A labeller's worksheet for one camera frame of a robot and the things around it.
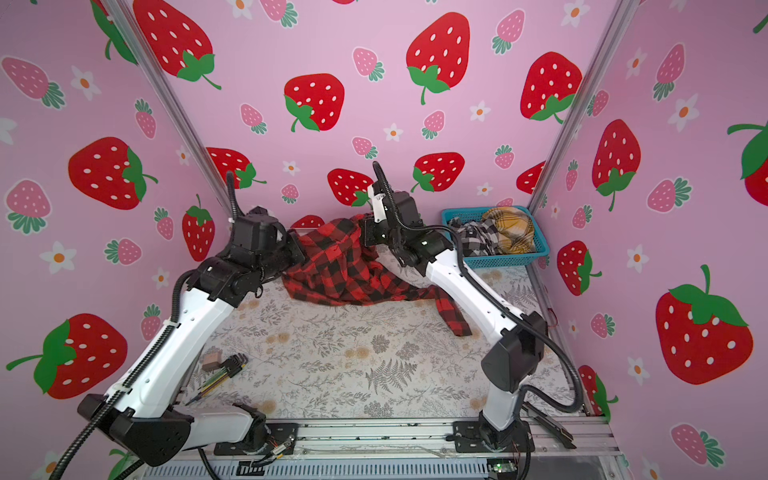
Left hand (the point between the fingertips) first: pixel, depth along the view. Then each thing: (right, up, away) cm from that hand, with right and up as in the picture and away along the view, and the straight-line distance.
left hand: (306, 243), depth 72 cm
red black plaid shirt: (+5, -6, +11) cm, 14 cm away
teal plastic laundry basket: (+52, +14, +45) cm, 70 cm away
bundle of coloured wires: (-26, -35, +12) cm, 45 cm away
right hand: (+12, +6, +3) cm, 13 cm away
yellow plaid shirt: (+66, +7, +35) cm, 75 cm away
